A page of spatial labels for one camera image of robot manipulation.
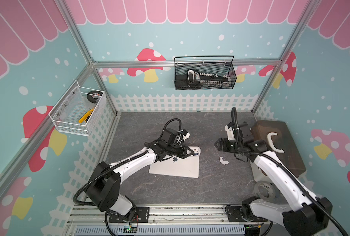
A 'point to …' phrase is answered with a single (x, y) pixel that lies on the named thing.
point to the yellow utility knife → (85, 117)
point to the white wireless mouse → (195, 149)
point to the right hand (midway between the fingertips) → (219, 144)
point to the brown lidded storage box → (278, 137)
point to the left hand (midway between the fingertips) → (191, 155)
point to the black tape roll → (94, 99)
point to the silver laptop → (188, 166)
